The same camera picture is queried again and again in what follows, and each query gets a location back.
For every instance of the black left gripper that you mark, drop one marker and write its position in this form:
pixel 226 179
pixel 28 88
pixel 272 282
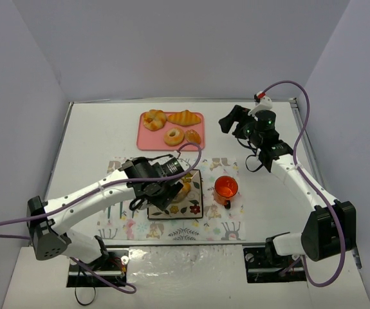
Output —
pixel 164 199

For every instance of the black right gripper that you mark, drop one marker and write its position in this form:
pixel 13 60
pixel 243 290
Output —
pixel 235 117

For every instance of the small striped bread roll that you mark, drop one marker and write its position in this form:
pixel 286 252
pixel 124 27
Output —
pixel 182 193

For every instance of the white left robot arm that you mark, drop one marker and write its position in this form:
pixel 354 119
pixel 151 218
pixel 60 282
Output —
pixel 138 181

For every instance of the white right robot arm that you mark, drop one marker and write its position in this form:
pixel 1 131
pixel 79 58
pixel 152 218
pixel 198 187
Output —
pixel 331 225

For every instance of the long striped bread roll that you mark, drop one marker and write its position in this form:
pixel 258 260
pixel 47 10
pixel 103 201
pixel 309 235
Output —
pixel 184 118

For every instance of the twisted croissant bread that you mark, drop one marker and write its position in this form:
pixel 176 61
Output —
pixel 154 120

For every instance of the square floral ceramic plate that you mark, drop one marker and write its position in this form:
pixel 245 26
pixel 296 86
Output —
pixel 188 209

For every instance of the small round bun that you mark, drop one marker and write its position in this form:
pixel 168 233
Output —
pixel 192 136

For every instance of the orange translucent mug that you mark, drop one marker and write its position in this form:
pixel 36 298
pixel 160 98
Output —
pixel 225 189

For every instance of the floral paper placemat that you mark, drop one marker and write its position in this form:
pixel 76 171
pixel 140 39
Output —
pixel 217 223

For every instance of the glazed ring donut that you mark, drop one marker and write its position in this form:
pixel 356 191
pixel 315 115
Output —
pixel 174 136

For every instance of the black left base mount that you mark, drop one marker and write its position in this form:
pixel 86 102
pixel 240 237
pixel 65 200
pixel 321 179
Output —
pixel 113 271

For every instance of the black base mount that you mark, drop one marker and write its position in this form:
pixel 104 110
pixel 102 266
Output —
pixel 113 271
pixel 261 270

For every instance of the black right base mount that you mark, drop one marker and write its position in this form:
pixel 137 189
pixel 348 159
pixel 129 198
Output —
pixel 261 270

